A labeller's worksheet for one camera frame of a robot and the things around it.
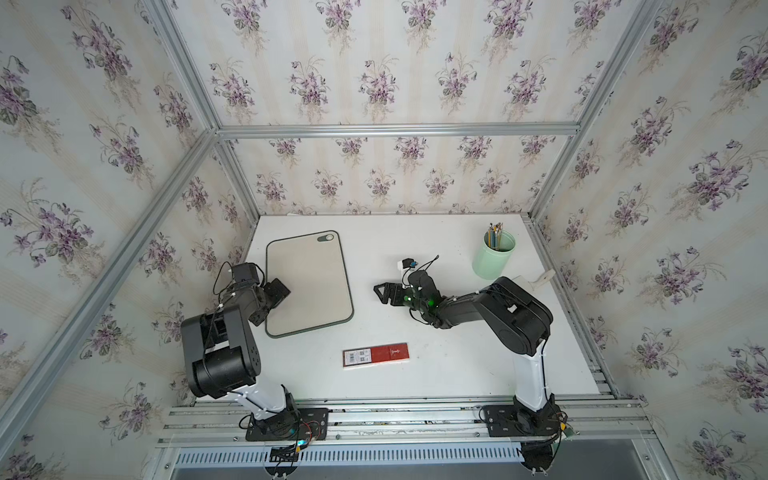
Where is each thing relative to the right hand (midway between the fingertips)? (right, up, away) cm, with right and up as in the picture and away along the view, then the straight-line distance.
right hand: (384, 291), depth 95 cm
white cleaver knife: (+49, +1, +4) cm, 49 cm away
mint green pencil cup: (+35, +9, +2) cm, 36 cm away
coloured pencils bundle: (+35, +18, -3) cm, 39 cm away
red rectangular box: (-5, -17, -12) cm, 21 cm away
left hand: (-34, -3, -1) cm, 34 cm away
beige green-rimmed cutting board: (-26, +6, +9) cm, 28 cm away
